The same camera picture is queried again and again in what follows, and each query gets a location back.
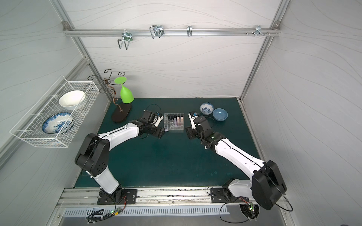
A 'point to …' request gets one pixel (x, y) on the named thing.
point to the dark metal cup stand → (123, 113)
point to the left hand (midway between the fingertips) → (160, 130)
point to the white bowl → (70, 100)
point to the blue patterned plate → (58, 123)
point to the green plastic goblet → (126, 95)
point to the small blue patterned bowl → (206, 108)
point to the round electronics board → (250, 211)
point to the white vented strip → (73, 211)
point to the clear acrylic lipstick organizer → (168, 124)
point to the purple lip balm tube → (175, 122)
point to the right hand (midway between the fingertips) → (191, 125)
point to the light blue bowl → (220, 114)
